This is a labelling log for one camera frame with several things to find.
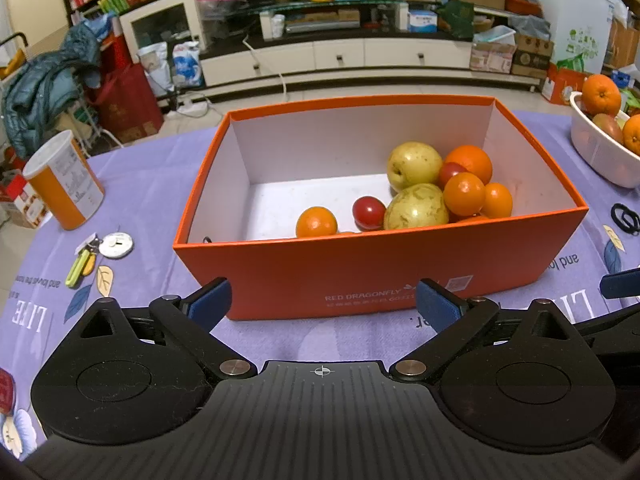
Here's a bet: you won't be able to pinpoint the blue jacket pile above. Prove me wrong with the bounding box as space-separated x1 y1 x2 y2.
1 14 112 160

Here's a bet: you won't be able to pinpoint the orange on basket right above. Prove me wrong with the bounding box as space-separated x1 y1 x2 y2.
623 114 640 156

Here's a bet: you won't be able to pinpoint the orange cardboard box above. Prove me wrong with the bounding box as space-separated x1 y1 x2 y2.
174 94 588 320

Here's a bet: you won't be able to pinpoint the purple printed tablecloth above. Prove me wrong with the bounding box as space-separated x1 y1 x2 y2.
1 112 639 458

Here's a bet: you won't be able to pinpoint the orange white canister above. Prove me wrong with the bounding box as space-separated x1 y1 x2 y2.
23 130 105 231

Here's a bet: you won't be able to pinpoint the black hair ties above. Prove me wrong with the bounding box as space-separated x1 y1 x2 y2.
610 201 640 236

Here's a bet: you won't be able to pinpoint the orange on basket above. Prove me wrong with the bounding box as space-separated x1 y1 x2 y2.
582 74 622 117
623 114 640 156

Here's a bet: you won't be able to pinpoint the white glass-door cabinet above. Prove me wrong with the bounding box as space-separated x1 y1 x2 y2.
119 0 208 61

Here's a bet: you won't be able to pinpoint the small orange under finger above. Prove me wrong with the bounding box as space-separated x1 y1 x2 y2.
295 206 338 238

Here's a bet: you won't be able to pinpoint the red bag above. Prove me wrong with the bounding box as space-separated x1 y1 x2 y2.
86 35 164 144

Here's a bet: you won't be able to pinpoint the orange beside tomatoes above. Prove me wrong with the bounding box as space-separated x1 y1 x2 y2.
444 172 485 217

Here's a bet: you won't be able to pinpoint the white TV stand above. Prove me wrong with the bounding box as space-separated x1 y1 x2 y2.
201 36 540 88

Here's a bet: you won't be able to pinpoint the large orange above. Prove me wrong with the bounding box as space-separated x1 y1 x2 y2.
444 145 494 184

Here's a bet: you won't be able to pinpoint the white fruit basket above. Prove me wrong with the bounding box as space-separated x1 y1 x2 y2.
570 91 640 188

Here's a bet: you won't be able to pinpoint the orange on basket left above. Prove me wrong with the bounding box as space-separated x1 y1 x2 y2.
582 74 622 117

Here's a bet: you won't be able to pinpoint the red tomato near box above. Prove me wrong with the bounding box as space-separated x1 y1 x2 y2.
352 196 386 232

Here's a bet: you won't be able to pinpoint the red tomato centre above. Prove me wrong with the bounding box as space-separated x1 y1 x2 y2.
438 162 466 190

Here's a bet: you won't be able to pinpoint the small orange upper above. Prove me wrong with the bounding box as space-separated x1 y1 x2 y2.
482 182 513 219

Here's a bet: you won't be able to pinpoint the white round tag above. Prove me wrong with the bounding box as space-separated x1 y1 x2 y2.
99 232 134 260

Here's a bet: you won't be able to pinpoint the yellow pear in box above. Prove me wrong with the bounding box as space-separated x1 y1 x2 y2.
386 141 444 192

